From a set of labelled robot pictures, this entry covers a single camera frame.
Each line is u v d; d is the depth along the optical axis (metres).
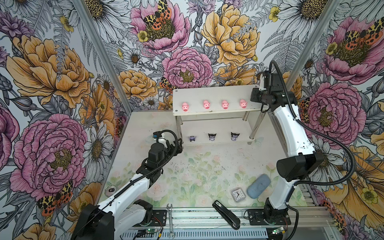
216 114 0.75
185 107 0.73
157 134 0.71
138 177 0.55
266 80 0.61
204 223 0.73
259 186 0.81
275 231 0.72
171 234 0.70
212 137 0.94
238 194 0.79
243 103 0.75
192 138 0.94
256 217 0.74
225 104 0.73
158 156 0.62
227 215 0.71
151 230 0.71
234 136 0.92
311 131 0.47
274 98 0.55
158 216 0.74
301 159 0.46
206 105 0.74
